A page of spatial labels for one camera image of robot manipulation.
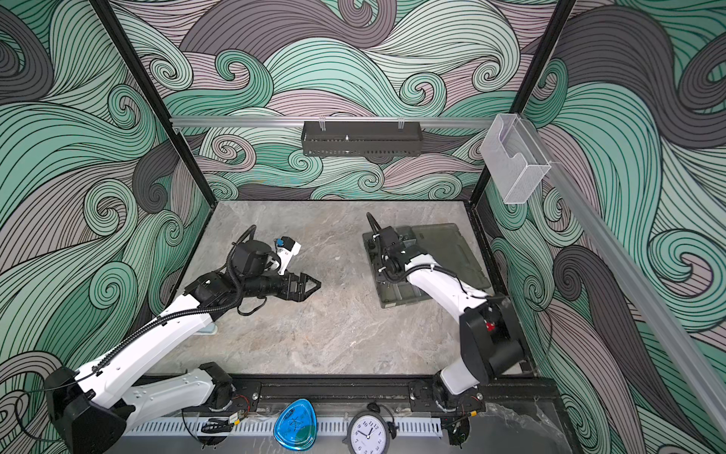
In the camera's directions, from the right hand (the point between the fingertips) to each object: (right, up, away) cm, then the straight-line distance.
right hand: (382, 270), depth 88 cm
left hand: (-21, 0, -16) cm, 26 cm away
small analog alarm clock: (-5, -35, -22) cm, 42 cm away
